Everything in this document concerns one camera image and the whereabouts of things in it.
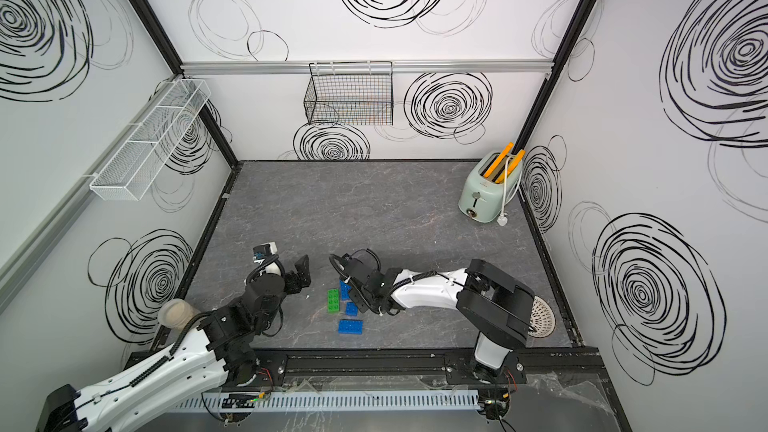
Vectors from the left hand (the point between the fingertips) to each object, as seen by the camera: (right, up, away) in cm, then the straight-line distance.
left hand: (294, 261), depth 80 cm
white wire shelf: (-37, +23, -8) cm, 45 cm away
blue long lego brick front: (+15, -17, -1) cm, 23 cm away
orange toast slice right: (+64, +32, +14) cm, 73 cm away
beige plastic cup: (-26, -11, -7) cm, 30 cm away
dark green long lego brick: (+10, -12, +4) cm, 16 cm away
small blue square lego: (+15, -14, +3) cm, 21 cm away
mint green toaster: (+55, +16, +14) cm, 59 cm away
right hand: (+17, -10, +6) cm, 21 cm away
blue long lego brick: (+13, -9, +5) cm, 17 cm away
